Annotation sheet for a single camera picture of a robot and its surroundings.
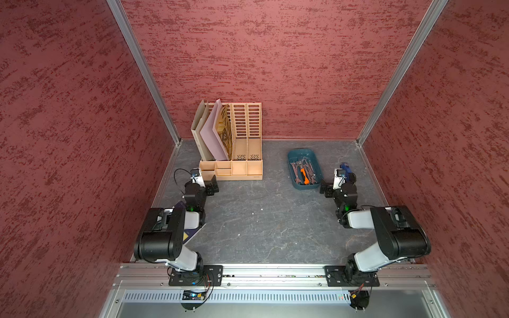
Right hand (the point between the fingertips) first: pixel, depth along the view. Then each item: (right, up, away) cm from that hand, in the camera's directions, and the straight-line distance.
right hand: (330, 180), depth 95 cm
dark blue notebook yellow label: (-65, -22, -11) cm, 70 cm away
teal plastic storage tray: (-14, +13, +18) cm, 26 cm away
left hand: (-61, 0, -1) cm, 61 cm away
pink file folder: (-59, +22, -6) cm, 63 cm away
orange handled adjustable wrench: (-10, -1, +7) cm, 12 cm away
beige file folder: (-62, +25, -9) cm, 68 cm away
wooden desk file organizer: (-47, +28, +23) cm, 60 cm away
